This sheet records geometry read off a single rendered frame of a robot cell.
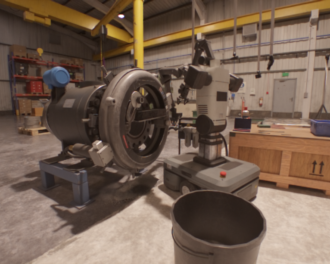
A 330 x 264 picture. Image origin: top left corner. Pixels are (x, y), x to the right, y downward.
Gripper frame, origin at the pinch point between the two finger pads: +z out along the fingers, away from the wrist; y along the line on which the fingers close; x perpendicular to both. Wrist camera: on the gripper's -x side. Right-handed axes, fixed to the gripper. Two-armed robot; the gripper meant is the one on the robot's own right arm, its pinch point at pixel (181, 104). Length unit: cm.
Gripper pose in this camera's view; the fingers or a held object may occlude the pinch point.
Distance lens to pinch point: 197.6
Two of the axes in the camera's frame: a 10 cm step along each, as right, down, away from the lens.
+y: -8.0, 1.0, -5.9
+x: 5.2, 6.1, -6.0
